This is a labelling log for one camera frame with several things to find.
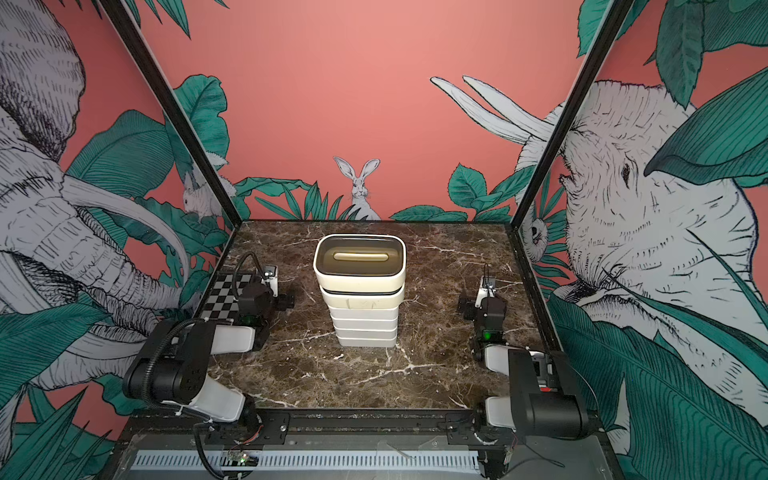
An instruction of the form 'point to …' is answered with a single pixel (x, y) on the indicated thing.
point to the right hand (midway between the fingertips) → (479, 286)
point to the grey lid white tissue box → (367, 341)
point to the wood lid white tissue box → (365, 315)
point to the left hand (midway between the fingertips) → (278, 278)
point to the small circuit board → (237, 458)
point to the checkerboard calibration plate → (222, 303)
